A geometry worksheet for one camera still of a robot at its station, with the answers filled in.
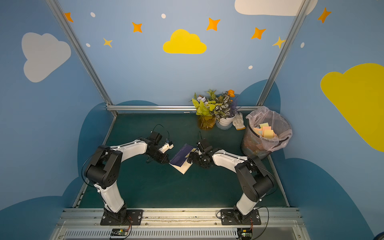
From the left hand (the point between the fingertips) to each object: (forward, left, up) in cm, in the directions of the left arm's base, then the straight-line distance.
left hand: (168, 159), depth 94 cm
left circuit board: (-38, +19, -2) cm, 43 cm away
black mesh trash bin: (+3, -52, +15) cm, 54 cm away
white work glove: (+35, -51, -1) cm, 62 cm away
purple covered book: (-1, -7, +1) cm, 7 cm away
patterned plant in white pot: (+24, -35, +23) cm, 48 cm away
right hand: (-1, -17, +2) cm, 17 cm away
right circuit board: (-37, -42, -2) cm, 57 cm away
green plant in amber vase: (+27, -23, +20) cm, 41 cm away
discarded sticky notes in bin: (+15, -61, +13) cm, 65 cm away
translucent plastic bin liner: (+14, -65, +22) cm, 70 cm away
